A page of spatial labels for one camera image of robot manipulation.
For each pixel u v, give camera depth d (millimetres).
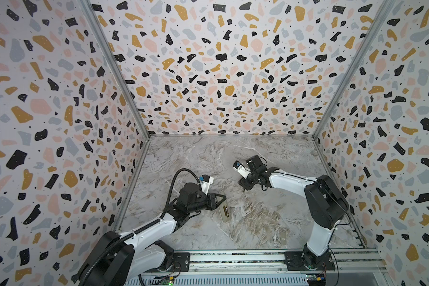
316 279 716
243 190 952
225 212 793
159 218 549
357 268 742
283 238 812
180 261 734
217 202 776
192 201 666
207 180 757
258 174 735
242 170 856
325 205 490
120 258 403
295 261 745
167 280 703
